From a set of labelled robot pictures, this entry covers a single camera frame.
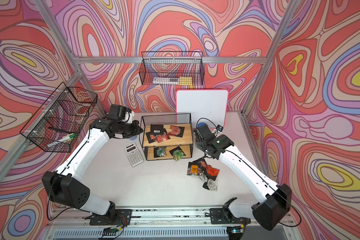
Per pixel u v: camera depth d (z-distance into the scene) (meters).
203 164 0.91
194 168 0.89
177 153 0.95
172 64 0.98
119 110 0.62
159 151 0.96
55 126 0.67
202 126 0.58
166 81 0.82
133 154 0.96
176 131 0.88
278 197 0.39
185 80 0.82
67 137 0.72
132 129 0.70
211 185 0.83
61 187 0.41
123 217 0.72
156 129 0.86
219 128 0.67
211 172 0.86
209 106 0.97
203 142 0.56
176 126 0.91
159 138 0.84
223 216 0.68
